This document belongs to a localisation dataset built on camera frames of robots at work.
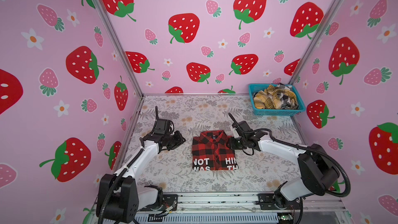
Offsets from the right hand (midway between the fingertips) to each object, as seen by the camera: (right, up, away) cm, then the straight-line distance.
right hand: (227, 144), depth 88 cm
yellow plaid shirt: (+32, +28, +17) cm, 46 cm away
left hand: (-24, +4, -4) cm, 24 cm away
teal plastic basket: (+24, +36, +26) cm, 51 cm away
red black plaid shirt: (-10, -4, -1) cm, 11 cm away
